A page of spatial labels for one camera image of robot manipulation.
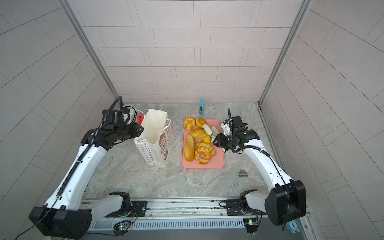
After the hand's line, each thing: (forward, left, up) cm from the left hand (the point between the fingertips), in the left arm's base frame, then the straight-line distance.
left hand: (146, 126), depth 74 cm
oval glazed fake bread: (+6, -26, -17) cm, 32 cm away
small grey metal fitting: (-16, -50, -22) cm, 57 cm away
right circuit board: (-39, -51, -23) cm, 68 cm away
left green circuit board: (-40, +7, -20) cm, 45 cm away
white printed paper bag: (-8, -7, +1) cm, 10 cm away
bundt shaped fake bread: (+16, -20, -20) cm, 32 cm away
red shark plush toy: (+4, +3, +2) cm, 5 cm away
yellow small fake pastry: (+5, -32, -21) cm, 39 cm away
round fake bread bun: (+16, -27, -19) cm, 37 cm away
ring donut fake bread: (-9, -31, -20) cm, 38 cm away
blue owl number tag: (-39, -69, -21) cm, 82 cm away
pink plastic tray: (-9, -37, -24) cm, 44 cm away
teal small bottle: (+28, -28, -17) cm, 43 cm away
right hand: (-4, -35, -10) cm, 37 cm away
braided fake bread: (-1, -32, -19) cm, 37 cm away
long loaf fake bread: (-2, -21, -19) cm, 29 cm away
